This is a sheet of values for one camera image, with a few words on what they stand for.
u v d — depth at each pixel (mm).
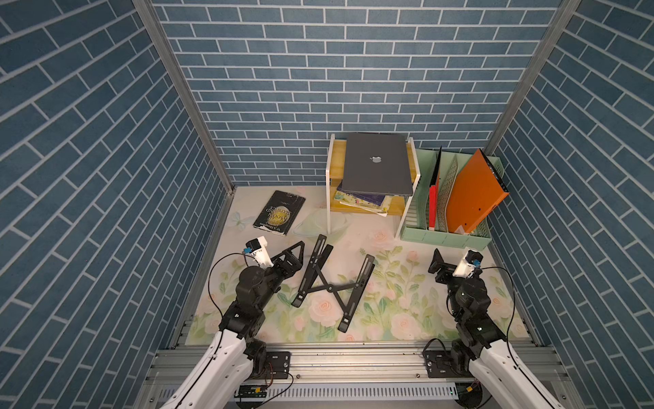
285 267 667
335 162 823
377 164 812
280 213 1085
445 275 710
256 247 668
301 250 711
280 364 734
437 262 722
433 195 831
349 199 938
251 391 722
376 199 935
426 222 970
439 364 735
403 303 867
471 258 655
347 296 857
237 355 531
